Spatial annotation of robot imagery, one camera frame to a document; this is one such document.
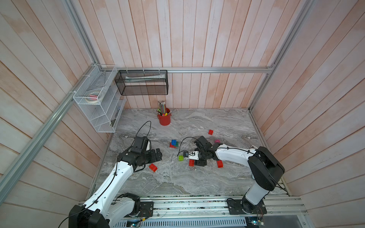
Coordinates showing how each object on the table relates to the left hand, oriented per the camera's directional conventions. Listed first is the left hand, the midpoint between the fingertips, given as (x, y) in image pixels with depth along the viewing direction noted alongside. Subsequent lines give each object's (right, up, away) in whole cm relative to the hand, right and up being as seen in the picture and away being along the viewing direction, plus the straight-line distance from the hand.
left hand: (155, 158), depth 81 cm
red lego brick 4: (+22, -5, +9) cm, 25 cm away
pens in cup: (+1, +30, +23) cm, 38 cm away
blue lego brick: (+10, +7, +15) cm, 19 cm away
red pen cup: (+2, +22, +31) cm, 39 cm away
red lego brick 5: (+40, -6, +9) cm, 42 cm away
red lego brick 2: (+9, +5, +15) cm, 18 cm away
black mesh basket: (-14, +52, +26) cm, 60 cm away
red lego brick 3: (-2, -8, +7) cm, 11 cm away
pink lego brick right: (+41, +8, +18) cm, 46 cm away
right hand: (+25, -1, +12) cm, 28 cm away
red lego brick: (+38, +14, +23) cm, 46 cm away
